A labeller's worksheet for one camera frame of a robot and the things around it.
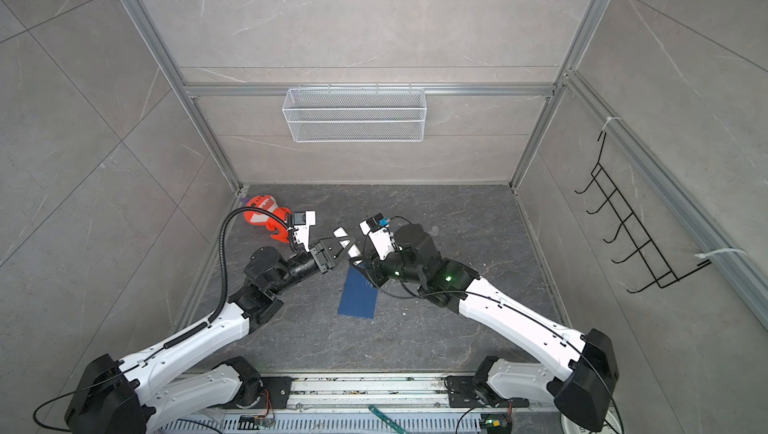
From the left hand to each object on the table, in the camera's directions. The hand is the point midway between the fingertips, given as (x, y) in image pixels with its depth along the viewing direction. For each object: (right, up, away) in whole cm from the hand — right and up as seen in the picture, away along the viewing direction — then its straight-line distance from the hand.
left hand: (355, 237), depth 66 cm
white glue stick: (0, -3, +1) cm, 3 cm away
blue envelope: (-2, -20, +25) cm, 32 cm away
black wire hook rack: (+64, -7, -5) cm, 65 cm away
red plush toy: (-36, +8, +39) cm, 53 cm away
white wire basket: (-4, +39, +35) cm, 53 cm away
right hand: (0, -5, +3) cm, 6 cm away
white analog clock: (+49, -44, +1) cm, 66 cm away
